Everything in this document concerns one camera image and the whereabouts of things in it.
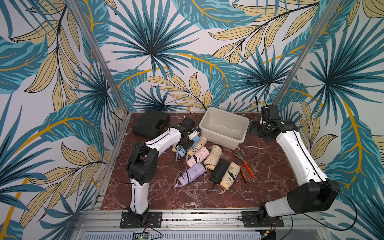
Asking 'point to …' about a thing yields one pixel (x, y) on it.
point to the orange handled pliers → (239, 160)
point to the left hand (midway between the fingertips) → (186, 145)
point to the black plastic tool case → (151, 123)
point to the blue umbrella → (182, 151)
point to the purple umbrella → (193, 172)
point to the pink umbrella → (198, 156)
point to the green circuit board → (141, 236)
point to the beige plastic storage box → (223, 129)
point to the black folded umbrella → (221, 165)
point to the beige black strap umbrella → (230, 175)
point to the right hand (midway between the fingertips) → (256, 130)
